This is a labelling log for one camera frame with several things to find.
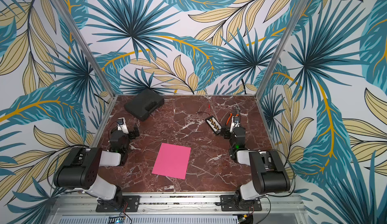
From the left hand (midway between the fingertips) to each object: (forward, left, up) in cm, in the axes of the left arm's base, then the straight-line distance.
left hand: (128, 125), depth 92 cm
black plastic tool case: (+19, -5, -2) cm, 20 cm away
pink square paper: (-18, -28, -9) cm, 35 cm away
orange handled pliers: (+11, -64, -6) cm, 65 cm away
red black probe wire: (+20, -51, -7) cm, 55 cm away
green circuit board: (-46, -4, -11) cm, 47 cm away
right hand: (+2, -64, +1) cm, 64 cm away
